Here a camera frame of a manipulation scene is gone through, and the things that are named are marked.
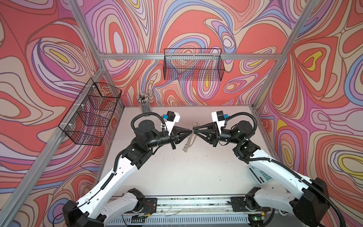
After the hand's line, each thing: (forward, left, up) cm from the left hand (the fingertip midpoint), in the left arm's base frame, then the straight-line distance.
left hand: (192, 133), depth 59 cm
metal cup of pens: (+42, +32, -20) cm, 57 cm away
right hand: (+1, -1, -2) cm, 3 cm away
